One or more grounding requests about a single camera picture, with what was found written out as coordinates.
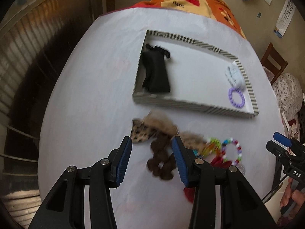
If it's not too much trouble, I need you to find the multicolour bead bracelet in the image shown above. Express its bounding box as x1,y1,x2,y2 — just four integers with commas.
220,137,243,167

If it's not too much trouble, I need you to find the orange yellow bead bracelet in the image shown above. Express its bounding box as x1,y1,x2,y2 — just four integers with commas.
193,137,222,159

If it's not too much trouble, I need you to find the dark brown scrunchie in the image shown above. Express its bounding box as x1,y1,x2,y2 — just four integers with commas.
147,133,176,180

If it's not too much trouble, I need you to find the leopard print bow hair tie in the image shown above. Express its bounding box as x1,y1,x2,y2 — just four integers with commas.
131,111,206,148

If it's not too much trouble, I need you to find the person's right hand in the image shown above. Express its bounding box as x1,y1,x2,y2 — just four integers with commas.
280,177,304,219

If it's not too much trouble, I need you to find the red fabric piece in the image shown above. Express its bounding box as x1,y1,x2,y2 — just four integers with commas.
184,156,232,204

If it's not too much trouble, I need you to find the floral fabric bundle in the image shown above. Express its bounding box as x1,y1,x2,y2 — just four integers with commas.
271,72,303,141

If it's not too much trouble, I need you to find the light blue fluffy scrunchie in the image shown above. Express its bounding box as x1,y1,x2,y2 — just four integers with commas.
225,64,246,90

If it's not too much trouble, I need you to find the wooden chair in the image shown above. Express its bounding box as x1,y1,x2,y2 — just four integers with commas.
261,43,288,84

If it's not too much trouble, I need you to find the striped white tray box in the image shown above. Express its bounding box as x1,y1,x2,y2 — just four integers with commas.
132,30,259,118

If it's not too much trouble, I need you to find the white cloth table cover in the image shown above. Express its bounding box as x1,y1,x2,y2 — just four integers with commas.
38,8,283,228

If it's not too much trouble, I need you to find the black fabric scrunchie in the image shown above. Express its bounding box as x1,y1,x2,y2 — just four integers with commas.
140,44,171,94

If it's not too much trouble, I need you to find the orange patterned love blanket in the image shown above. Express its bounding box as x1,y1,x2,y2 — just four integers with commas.
132,0,246,38

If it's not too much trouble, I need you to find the wooden slatted door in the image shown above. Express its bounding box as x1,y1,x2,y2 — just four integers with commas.
1,0,94,115

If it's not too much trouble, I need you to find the purple bead bracelet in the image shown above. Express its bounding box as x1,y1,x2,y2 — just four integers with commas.
228,87,246,108

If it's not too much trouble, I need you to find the wall calendar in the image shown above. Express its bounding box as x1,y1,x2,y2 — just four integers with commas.
274,0,296,38

